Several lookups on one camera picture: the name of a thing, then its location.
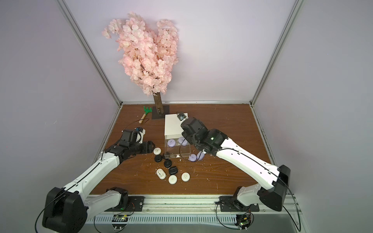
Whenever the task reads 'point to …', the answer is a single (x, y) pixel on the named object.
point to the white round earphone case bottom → (172, 179)
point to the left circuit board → (119, 218)
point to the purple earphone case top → (171, 143)
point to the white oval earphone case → (161, 174)
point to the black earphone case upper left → (158, 158)
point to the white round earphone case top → (157, 151)
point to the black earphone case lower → (173, 170)
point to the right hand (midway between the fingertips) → (193, 123)
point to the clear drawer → (178, 151)
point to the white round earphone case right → (185, 176)
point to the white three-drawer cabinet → (173, 128)
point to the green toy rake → (146, 110)
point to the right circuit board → (243, 221)
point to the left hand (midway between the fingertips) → (151, 144)
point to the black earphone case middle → (167, 163)
